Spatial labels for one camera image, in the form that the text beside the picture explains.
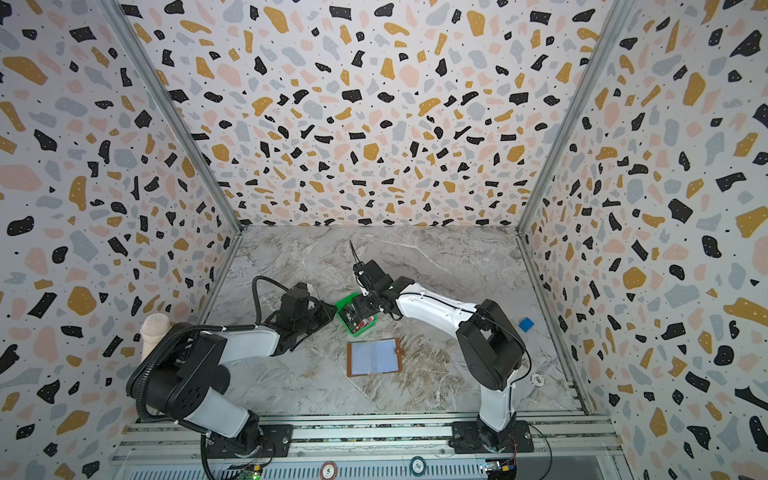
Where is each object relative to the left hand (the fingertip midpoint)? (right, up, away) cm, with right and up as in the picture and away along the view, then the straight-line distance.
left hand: (342, 303), depth 92 cm
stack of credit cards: (+6, -6, 0) cm, 9 cm away
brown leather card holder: (+10, -15, -4) cm, 19 cm away
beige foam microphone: (-31, 0, -32) cm, 45 cm away
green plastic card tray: (-1, -1, +5) cm, 5 cm away
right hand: (+7, +3, -4) cm, 8 cm away
